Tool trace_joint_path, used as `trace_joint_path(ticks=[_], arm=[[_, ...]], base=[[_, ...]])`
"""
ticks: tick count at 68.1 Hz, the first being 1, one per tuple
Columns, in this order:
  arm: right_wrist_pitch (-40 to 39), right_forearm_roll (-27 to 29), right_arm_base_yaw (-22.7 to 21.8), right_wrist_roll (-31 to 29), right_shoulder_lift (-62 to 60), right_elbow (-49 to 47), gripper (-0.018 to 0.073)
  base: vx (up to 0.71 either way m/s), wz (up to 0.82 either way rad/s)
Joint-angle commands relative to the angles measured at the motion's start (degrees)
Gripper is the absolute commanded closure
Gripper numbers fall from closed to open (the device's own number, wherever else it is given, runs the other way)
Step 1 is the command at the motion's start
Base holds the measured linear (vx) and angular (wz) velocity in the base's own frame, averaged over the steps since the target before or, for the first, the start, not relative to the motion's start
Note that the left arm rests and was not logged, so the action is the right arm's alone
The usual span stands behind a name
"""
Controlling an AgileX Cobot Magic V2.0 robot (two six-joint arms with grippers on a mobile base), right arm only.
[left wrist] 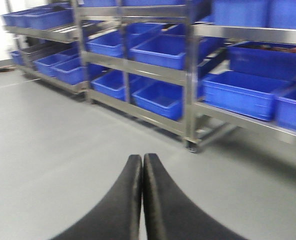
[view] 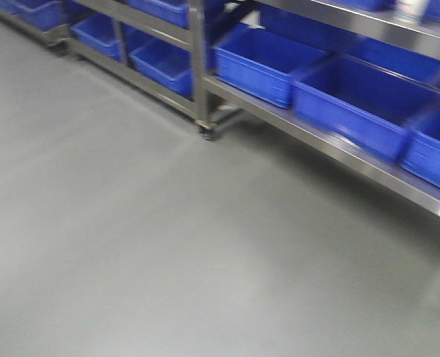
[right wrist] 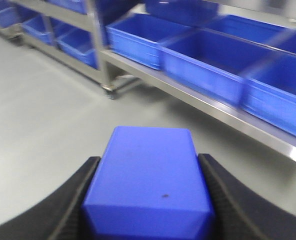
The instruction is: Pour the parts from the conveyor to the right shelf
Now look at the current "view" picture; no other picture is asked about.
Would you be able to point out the steel rack on castors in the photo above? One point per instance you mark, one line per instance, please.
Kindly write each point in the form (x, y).
(198, 74)
(52, 37)

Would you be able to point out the blue plastic bin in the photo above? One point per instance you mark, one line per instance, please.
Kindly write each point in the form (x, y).
(164, 67)
(41, 15)
(160, 11)
(4, 4)
(97, 37)

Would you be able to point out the steel rack with roller tracks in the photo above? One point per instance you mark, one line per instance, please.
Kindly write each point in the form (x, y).
(354, 163)

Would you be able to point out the row of blue bins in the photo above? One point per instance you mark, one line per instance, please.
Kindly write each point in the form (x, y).
(354, 100)

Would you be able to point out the white container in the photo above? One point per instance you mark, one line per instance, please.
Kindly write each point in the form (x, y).
(409, 9)

